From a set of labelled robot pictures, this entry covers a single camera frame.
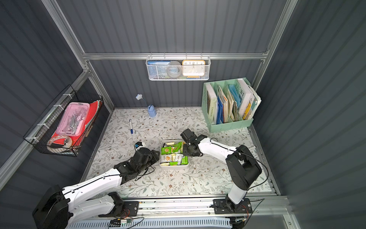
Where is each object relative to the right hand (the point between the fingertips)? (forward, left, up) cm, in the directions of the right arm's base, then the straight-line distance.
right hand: (189, 151), depth 90 cm
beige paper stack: (+26, -26, +15) cm, 40 cm away
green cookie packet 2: (+1, +14, -1) cm, 14 cm away
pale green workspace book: (+26, -15, +17) cm, 34 cm away
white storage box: (-3, +11, 0) cm, 12 cm away
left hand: (-4, +19, +6) cm, 20 cm away
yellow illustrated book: (+30, -42, +8) cm, 52 cm away
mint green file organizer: (+41, -30, +20) cm, 54 cm away
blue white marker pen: (+20, +44, -4) cm, 48 cm away
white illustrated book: (+33, -38, +20) cm, 54 cm away
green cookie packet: (-5, +3, -1) cm, 6 cm away
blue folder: (+23, -21, +10) cm, 33 cm away
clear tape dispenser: (-9, +58, +24) cm, 63 cm away
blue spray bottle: (+35, +30, +4) cm, 46 cm away
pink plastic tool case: (+3, +60, +27) cm, 66 cm away
